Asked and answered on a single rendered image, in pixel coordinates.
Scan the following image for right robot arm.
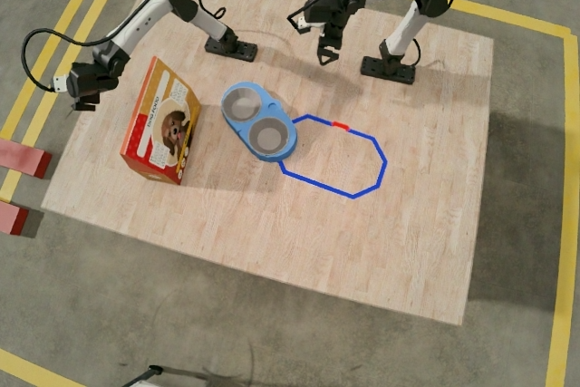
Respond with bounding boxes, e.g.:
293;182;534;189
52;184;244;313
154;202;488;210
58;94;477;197
66;0;257;98

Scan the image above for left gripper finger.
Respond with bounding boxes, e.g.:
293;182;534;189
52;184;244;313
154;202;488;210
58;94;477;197
316;51;339;66

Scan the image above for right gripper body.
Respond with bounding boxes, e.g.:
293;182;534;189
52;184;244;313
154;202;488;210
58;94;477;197
53;63;101;111

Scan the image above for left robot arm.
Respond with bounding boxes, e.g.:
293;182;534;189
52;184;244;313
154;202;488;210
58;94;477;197
304;0;449;83

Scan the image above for blue tape outline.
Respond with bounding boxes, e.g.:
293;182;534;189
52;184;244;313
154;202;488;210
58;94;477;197
278;114;388;199

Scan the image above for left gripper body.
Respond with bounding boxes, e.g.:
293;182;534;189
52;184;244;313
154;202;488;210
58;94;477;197
298;17;345;57

